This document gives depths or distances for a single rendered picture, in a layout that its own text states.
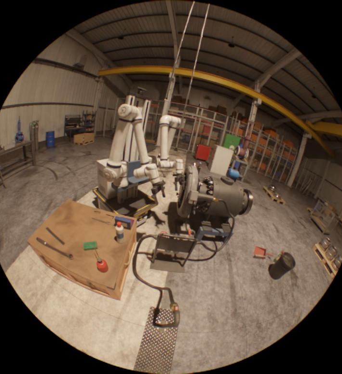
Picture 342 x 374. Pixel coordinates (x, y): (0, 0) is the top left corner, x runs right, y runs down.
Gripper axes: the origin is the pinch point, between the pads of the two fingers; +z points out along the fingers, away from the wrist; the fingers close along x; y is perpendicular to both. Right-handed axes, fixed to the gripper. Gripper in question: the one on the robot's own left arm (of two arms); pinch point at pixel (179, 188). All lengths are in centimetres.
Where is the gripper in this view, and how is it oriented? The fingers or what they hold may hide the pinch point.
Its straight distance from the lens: 149.7
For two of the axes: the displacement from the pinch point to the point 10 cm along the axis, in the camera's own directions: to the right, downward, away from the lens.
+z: 0.3, 10.0, 0.9
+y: 7.5, 0.4, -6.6
